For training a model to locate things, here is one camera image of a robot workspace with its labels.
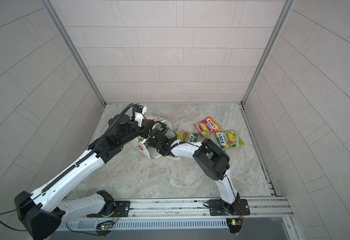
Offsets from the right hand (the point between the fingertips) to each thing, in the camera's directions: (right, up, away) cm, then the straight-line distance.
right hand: (148, 141), depth 90 cm
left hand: (+9, +14, -20) cm, 26 cm away
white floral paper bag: (0, +3, -16) cm, 16 cm away
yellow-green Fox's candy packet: (+50, +1, +4) cm, 50 cm away
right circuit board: (+45, -35, -22) cm, 61 cm away
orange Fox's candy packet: (+38, +8, +10) cm, 40 cm away
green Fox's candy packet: (+24, +2, +6) cm, 24 cm away
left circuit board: (-13, -32, -25) cm, 43 cm away
